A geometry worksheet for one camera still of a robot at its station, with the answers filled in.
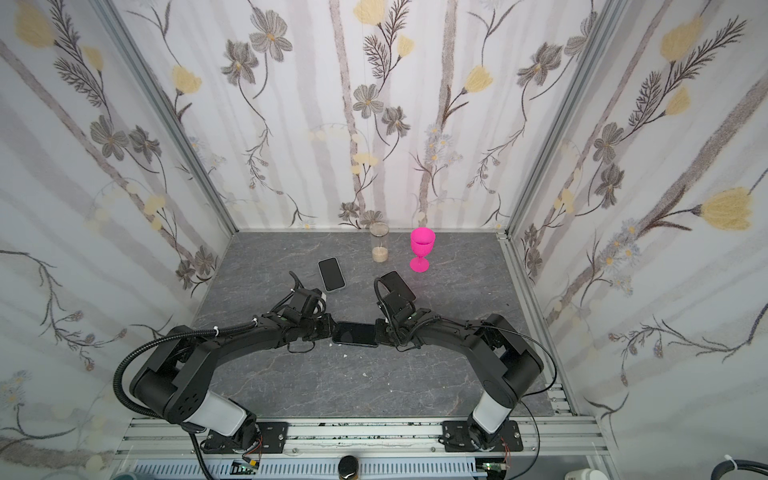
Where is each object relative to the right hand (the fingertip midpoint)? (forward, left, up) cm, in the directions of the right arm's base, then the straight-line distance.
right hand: (367, 329), depth 88 cm
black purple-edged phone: (+23, +15, -7) cm, 29 cm away
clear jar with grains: (+32, -2, +7) cm, 33 cm away
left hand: (+3, +11, -2) cm, 11 cm away
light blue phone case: (+24, +11, -6) cm, 27 cm away
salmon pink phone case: (+21, -8, -6) cm, 23 cm away
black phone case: (+1, +4, -6) cm, 8 cm away
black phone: (+1, +4, -6) cm, 8 cm away
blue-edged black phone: (+21, -8, -6) cm, 23 cm away
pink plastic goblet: (+26, -16, +11) cm, 32 cm away
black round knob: (-34, +2, +7) cm, 35 cm away
